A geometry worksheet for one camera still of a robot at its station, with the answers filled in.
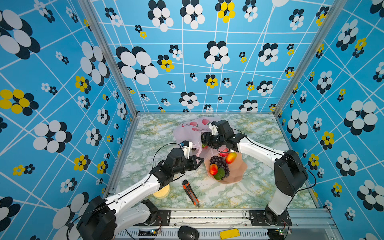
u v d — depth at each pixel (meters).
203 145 0.77
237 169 0.88
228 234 0.69
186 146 0.71
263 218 0.72
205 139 0.77
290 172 0.46
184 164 0.68
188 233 0.68
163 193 0.78
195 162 0.70
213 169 0.84
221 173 0.83
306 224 1.98
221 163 0.87
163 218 0.74
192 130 0.82
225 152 0.90
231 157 0.90
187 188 0.82
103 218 0.39
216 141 0.74
